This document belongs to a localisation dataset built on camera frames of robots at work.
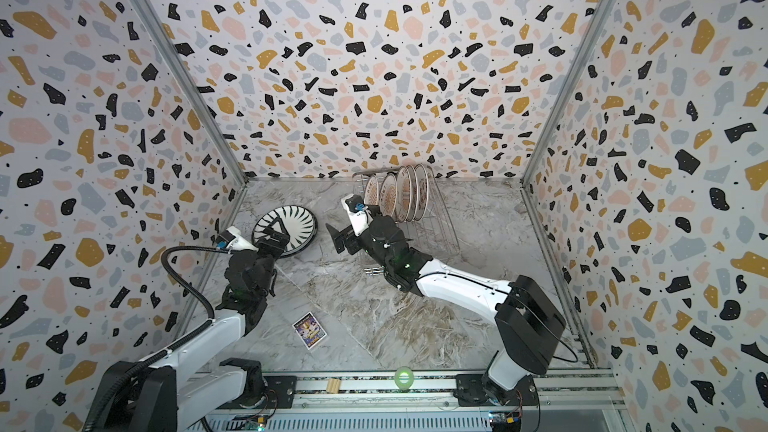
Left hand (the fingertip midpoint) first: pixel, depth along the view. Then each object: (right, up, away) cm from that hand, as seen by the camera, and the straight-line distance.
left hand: (273, 222), depth 80 cm
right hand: (+19, +3, -7) cm, 21 cm away
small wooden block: (+18, -41, -6) cm, 45 cm away
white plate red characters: (+35, +9, +26) cm, 45 cm away
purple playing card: (+9, -30, +2) cm, 31 cm away
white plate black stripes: (-2, -1, +25) cm, 25 cm away
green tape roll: (+35, -41, -5) cm, 54 cm away
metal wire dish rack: (+38, +8, +14) cm, 41 cm away
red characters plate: (+41, +9, +15) cm, 45 cm away
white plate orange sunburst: (+23, +9, +28) cm, 38 cm away
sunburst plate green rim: (+30, +9, +27) cm, 41 cm away
